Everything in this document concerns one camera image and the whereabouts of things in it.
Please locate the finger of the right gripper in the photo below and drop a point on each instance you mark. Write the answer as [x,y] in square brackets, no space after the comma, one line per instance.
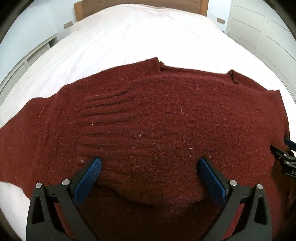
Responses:
[290,144]
[283,157]

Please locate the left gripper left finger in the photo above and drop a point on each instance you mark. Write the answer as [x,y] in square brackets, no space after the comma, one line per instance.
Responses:
[43,222]

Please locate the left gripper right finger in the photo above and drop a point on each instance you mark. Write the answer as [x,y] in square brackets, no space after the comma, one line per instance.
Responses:
[255,220]

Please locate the dark red knitted sweater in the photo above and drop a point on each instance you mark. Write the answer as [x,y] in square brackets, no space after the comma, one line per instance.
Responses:
[150,124]

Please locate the white wardrobe doors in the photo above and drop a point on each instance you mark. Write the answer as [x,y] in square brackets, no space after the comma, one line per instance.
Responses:
[259,29]

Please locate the white shelf unit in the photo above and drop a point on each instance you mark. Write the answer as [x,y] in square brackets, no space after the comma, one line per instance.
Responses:
[23,65]

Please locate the white bed sheet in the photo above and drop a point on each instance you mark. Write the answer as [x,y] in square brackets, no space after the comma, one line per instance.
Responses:
[121,35]

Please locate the right wall switch plate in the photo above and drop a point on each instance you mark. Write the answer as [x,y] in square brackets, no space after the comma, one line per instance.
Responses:
[221,21]

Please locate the wall switch plate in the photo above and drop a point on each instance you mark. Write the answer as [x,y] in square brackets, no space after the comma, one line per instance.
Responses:
[221,21]
[68,24]

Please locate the left wall switch plate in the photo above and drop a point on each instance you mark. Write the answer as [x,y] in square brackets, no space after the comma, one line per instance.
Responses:
[68,24]

